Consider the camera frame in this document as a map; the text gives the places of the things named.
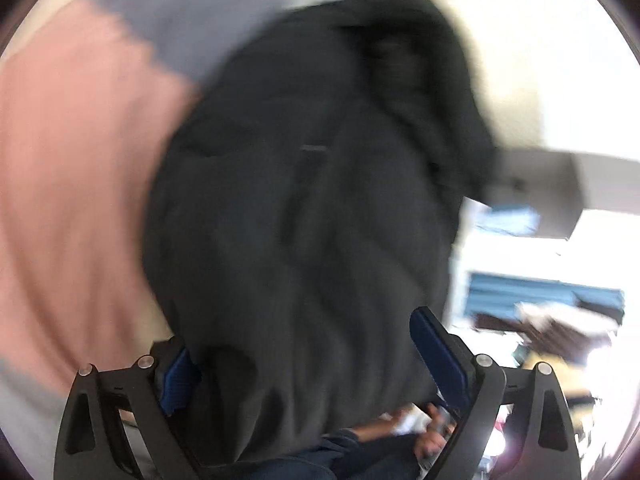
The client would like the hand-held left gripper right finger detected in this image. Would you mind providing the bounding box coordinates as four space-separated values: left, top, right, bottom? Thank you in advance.
409 306 583 480

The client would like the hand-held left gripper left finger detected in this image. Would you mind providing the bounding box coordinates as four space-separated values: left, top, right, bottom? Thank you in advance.
52 340 202 480

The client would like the black puffer jacket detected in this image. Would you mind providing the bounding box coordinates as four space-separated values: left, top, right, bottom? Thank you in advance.
141 0 502 472

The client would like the person's right forearm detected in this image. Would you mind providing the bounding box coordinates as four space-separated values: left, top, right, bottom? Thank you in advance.
317 419 421 458

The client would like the person's right hand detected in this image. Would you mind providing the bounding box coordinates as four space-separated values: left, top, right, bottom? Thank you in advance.
414 404 457 467

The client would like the blue curtain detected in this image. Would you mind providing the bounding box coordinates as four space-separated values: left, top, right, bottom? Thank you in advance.
467 271 626 322

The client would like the grey white wardrobe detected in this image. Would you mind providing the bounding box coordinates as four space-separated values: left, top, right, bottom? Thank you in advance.
492 147 591 241

